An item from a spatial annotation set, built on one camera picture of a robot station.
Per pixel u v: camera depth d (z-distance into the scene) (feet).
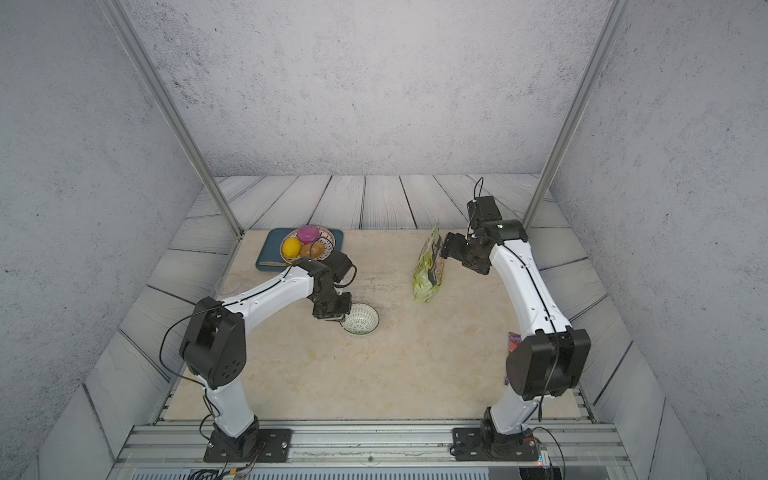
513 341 2.96
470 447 2.35
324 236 3.86
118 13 2.30
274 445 2.39
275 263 3.65
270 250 3.75
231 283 3.37
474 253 2.21
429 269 2.96
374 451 2.39
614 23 2.34
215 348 1.56
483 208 2.07
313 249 3.54
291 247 3.56
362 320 2.99
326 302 2.47
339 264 2.39
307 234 3.67
